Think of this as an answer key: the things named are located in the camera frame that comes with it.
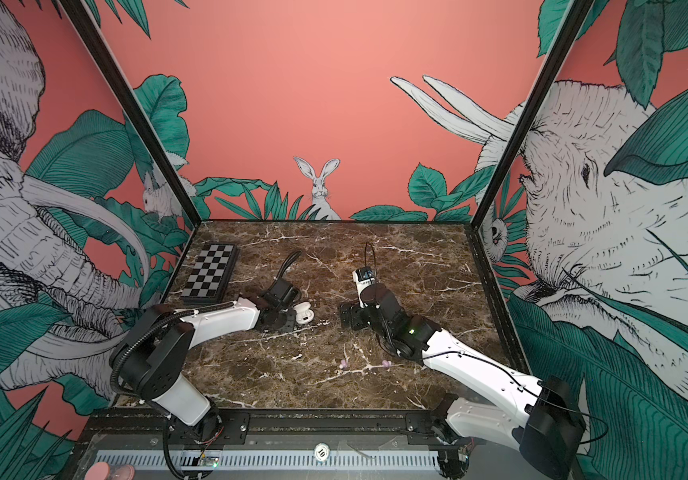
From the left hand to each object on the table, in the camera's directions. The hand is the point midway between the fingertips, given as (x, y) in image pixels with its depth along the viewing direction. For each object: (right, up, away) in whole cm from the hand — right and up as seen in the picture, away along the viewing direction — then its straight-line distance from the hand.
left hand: (289, 316), depth 93 cm
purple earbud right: (+30, -12, -7) cm, 33 cm away
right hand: (+19, +9, -16) cm, 26 cm away
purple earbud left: (+17, -12, -8) cm, 23 cm away
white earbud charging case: (+5, +1, 0) cm, 5 cm away
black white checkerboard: (-28, +11, +6) cm, 30 cm away
